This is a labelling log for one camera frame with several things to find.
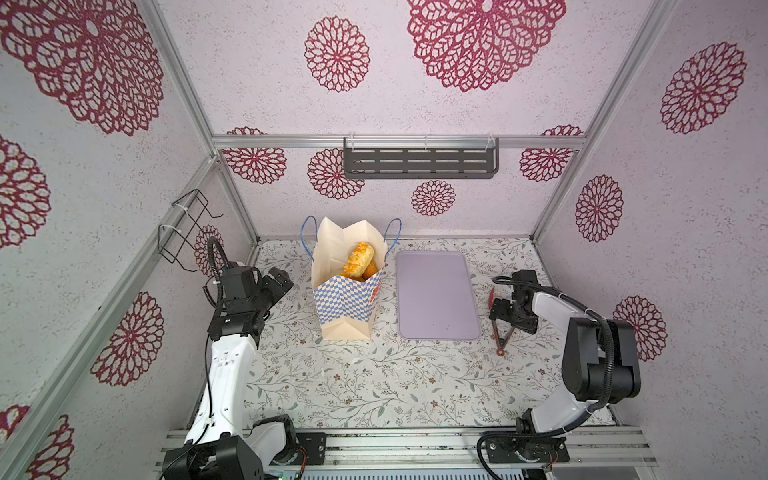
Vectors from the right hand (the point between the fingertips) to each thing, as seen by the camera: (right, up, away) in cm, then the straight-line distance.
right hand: (508, 315), depth 95 cm
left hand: (-69, +10, -14) cm, 71 cm away
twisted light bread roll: (-47, +17, -5) cm, 50 cm away
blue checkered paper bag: (-51, +4, -11) cm, 52 cm away
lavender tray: (-22, +5, +6) cm, 24 cm away
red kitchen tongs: (-4, -8, -4) cm, 10 cm away
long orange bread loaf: (-44, +14, -5) cm, 46 cm away
